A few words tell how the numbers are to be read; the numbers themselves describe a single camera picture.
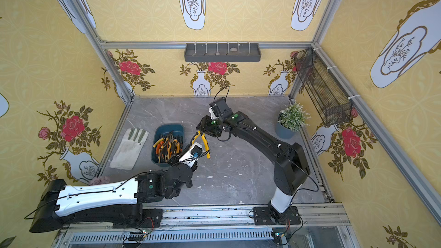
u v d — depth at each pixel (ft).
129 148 3.11
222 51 3.01
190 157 1.89
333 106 2.74
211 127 2.34
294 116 2.93
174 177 1.60
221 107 2.10
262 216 2.43
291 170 1.47
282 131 2.96
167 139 3.09
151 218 2.40
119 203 1.54
